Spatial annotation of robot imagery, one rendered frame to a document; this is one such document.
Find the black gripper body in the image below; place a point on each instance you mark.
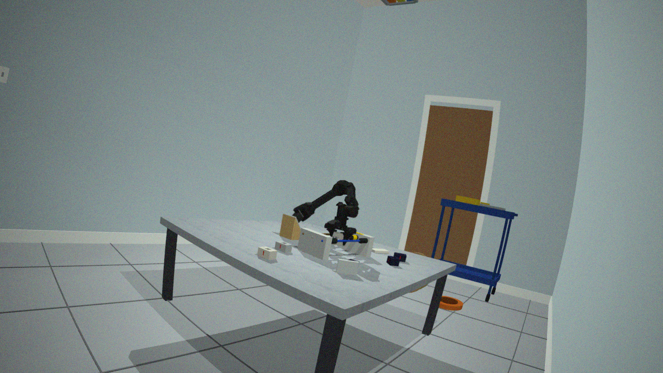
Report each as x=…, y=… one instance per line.
x=345, y=228

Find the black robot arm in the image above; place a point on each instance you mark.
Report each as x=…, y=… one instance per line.
x=342, y=187

